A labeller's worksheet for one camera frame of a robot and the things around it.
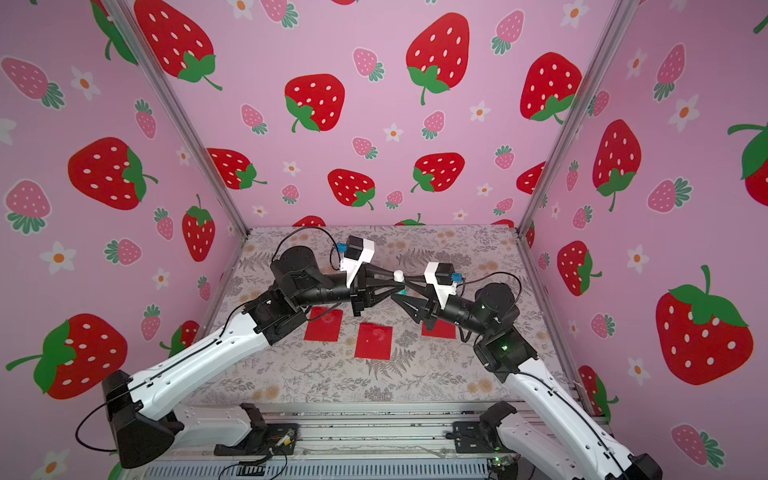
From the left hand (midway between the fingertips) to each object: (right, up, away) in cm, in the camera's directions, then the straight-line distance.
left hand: (402, 282), depth 56 cm
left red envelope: (-23, -18, +37) cm, 47 cm away
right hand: (+1, -1, +4) cm, 4 cm away
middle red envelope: (-8, -21, +35) cm, 42 cm away
